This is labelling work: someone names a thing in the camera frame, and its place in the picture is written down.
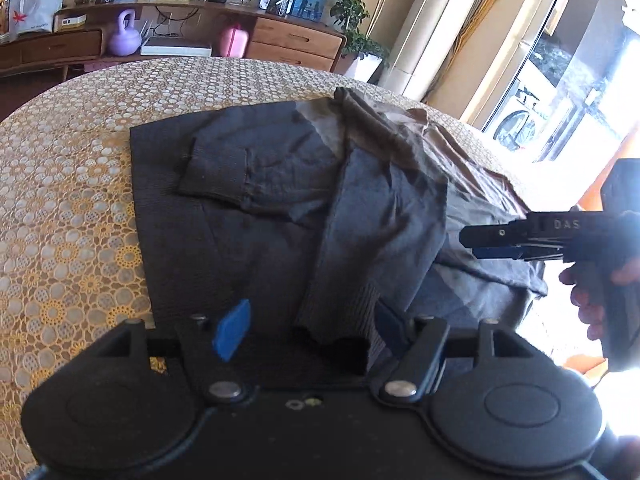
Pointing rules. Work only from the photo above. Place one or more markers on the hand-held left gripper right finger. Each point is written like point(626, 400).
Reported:
point(392, 332)

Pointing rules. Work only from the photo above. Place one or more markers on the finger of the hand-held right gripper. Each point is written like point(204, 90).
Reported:
point(520, 254)
point(495, 235)

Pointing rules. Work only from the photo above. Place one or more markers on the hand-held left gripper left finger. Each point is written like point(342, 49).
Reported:
point(231, 330)

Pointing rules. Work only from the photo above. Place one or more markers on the grey brown sweater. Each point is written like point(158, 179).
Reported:
point(240, 230)

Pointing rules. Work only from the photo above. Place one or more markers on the person's right hand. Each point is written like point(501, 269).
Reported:
point(587, 300)

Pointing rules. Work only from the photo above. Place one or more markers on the white washing machine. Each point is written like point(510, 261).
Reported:
point(520, 125)

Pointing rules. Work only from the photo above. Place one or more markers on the glass sliding door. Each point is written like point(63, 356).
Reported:
point(530, 35)

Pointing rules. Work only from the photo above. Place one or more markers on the white standing air conditioner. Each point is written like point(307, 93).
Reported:
point(430, 35)

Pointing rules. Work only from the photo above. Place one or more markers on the yellow grey curtain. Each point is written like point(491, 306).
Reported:
point(500, 20)

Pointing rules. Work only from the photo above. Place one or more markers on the potted green tree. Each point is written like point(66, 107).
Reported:
point(357, 10)

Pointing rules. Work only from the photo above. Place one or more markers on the wooden television cabinet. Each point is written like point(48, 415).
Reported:
point(295, 40)

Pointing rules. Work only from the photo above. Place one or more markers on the small pink suitcase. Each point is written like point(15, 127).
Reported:
point(233, 42)

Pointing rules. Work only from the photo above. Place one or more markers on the white flat set-top box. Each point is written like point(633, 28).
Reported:
point(175, 47)

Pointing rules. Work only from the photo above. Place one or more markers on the blue framed picture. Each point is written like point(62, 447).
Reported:
point(312, 1)

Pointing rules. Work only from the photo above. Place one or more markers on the purple kettlebell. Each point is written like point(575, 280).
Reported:
point(123, 40)

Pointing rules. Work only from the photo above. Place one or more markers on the small yellow white box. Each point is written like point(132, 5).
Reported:
point(74, 20)

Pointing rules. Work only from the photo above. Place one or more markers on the white shopping bag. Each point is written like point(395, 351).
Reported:
point(35, 12)

